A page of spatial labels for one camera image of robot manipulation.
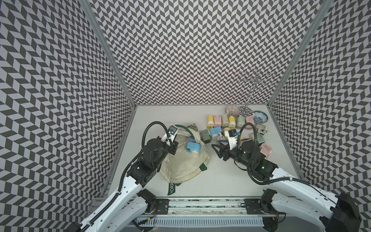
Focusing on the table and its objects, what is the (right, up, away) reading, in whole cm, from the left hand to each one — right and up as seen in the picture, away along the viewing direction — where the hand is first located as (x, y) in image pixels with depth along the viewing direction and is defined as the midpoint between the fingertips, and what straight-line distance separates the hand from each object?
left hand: (175, 134), depth 72 cm
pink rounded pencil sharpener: (+26, +6, +27) cm, 38 cm away
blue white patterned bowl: (+60, +9, +36) cm, 70 cm away
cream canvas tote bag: (+3, -21, +12) cm, 24 cm away
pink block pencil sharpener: (+48, +7, +27) cm, 56 cm away
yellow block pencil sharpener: (+21, +6, +27) cm, 34 cm away
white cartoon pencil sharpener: (+31, +6, +27) cm, 42 cm away
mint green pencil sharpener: (+42, +6, +26) cm, 50 cm away
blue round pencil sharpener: (+24, 0, +23) cm, 34 cm away
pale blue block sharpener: (+25, -5, +3) cm, 26 cm away
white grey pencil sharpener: (+58, 0, +27) cm, 63 cm away
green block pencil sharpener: (+53, -5, +21) cm, 57 cm away
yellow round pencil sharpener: (+36, +6, +26) cm, 45 cm away
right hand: (+21, -6, +1) cm, 22 cm away
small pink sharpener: (+54, -12, +15) cm, 57 cm away
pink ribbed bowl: (+40, +14, +39) cm, 58 cm away
